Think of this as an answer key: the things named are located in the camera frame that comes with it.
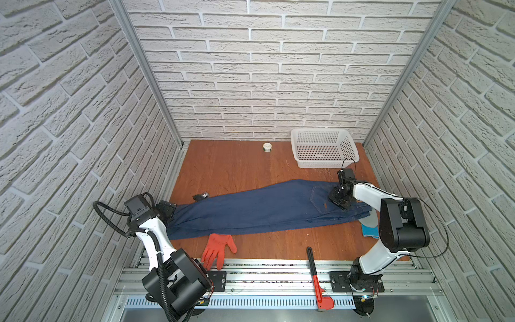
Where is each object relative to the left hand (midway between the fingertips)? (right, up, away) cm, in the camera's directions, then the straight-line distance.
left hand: (168, 210), depth 81 cm
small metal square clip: (+9, +3, +14) cm, 17 cm away
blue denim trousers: (+60, 0, +13) cm, 62 cm away
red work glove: (+20, -16, -1) cm, 26 cm away
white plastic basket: (+76, +29, +37) cm, 89 cm away
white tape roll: (+41, +29, +35) cm, 62 cm away
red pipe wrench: (+61, -30, -12) cm, 69 cm away
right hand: (+74, +2, +15) cm, 75 cm away
